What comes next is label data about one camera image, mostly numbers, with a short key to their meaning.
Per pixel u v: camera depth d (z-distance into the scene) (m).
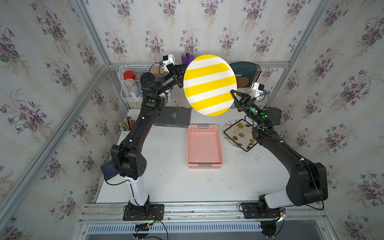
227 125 1.08
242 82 0.96
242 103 0.62
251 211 0.73
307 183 0.42
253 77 0.95
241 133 1.01
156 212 0.73
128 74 0.90
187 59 0.56
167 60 0.61
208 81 0.60
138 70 0.95
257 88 0.63
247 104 0.60
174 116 1.11
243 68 0.93
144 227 0.72
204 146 0.98
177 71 0.58
